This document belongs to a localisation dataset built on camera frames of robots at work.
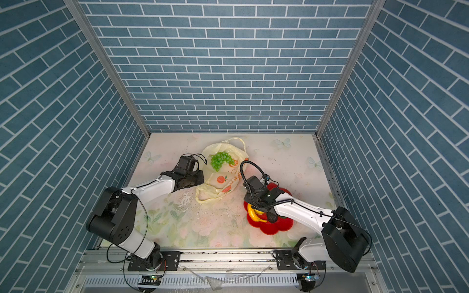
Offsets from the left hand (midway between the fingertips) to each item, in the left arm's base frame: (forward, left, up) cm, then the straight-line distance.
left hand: (207, 178), depth 93 cm
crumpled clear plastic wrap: (-44, -7, -6) cm, 45 cm away
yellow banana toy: (-19, -24, +1) cm, 30 cm away
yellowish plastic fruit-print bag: (0, -4, -5) cm, 7 cm away
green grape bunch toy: (+12, -4, -1) cm, 13 cm away
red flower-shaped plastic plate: (-22, -36, -4) cm, 42 cm away
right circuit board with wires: (-43, -44, -6) cm, 62 cm away
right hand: (-11, -21, +1) cm, 24 cm away
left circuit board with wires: (-43, +19, -10) cm, 48 cm away
